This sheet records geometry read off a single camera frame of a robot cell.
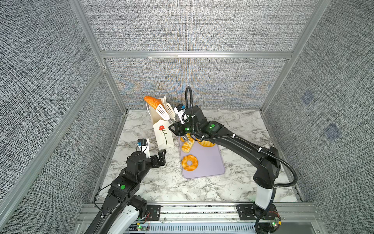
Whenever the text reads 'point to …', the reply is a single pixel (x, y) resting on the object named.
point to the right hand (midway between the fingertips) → (171, 125)
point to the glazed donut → (190, 157)
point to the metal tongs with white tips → (167, 113)
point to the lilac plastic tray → (210, 162)
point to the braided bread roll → (187, 145)
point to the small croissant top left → (181, 139)
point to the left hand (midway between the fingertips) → (158, 151)
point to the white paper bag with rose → (163, 135)
